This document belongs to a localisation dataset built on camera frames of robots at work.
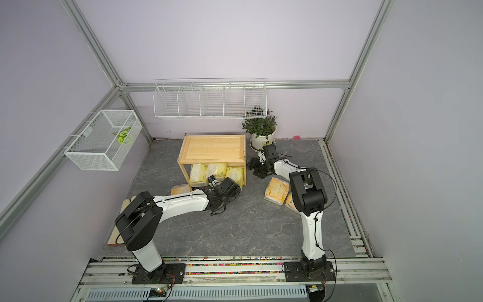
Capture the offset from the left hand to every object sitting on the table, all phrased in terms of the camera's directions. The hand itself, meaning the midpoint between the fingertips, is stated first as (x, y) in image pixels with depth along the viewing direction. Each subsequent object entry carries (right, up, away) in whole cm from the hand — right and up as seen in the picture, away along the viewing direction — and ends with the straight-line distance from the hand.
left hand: (230, 197), depth 91 cm
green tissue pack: (+3, +11, +6) cm, 12 cm away
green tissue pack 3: (-17, +9, +6) cm, 20 cm away
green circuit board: (-26, -33, -19) cm, 46 cm away
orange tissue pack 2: (+23, +3, +1) cm, 23 cm away
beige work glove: (-52, -15, -6) cm, 55 cm away
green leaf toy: (-46, +29, -10) cm, 56 cm away
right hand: (+8, +14, +10) cm, 19 cm away
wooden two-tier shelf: (-1, +23, -3) cm, 23 cm away
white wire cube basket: (-54, +27, -7) cm, 61 cm away
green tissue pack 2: (-7, +13, +8) cm, 17 cm away
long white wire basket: (-10, +51, +9) cm, 53 cm away
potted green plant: (+17, +34, +12) cm, 40 cm away
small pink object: (+41, +32, +33) cm, 62 cm away
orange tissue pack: (-26, +3, +4) cm, 26 cm away
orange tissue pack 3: (+29, -3, -2) cm, 29 cm away
